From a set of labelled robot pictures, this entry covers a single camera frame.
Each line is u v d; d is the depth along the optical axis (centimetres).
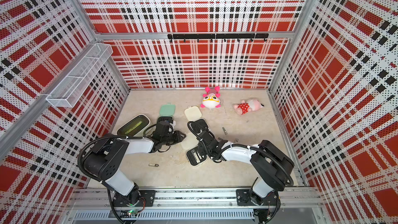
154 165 84
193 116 106
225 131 98
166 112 108
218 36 89
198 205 73
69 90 71
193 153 87
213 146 67
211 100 105
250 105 104
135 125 94
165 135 76
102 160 46
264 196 61
